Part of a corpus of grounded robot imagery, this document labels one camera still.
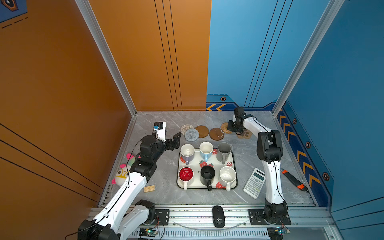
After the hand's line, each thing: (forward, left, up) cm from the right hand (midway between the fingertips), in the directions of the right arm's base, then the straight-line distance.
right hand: (228, 128), depth 109 cm
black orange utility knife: (-41, -34, -1) cm, 54 cm away
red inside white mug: (-36, +29, +2) cm, 46 cm away
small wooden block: (-43, +50, -1) cm, 66 cm away
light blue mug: (-20, +17, +4) cm, 27 cm away
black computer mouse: (-56, +12, 0) cm, 58 cm away
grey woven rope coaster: (-6, +27, +1) cm, 28 cm away
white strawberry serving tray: (-27, +22, 0) cm, 35 cm away
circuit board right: (-62, -17, -2) cm, 64 cm away
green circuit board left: (-62, +47, -2) cm, 78 cm away
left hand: (-22, +34, +25) cm, 48 cm away
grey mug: (-22, +6, +6) cm, 23 cm away
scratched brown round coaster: (-5, +9, 0) cm, 11 cm away
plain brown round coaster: (-3, +19, +1) cm, 19 cm away
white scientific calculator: (-40, -10, 0) cm, 41 cm away
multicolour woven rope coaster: (0, +32, +1) cm, 32 cm away
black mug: (-36, +17, +2) cm, 40 cm away
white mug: (-36, +5, 0) cm, 36 cm away
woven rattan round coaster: (+2, +3, -1) cm, 4 cm away
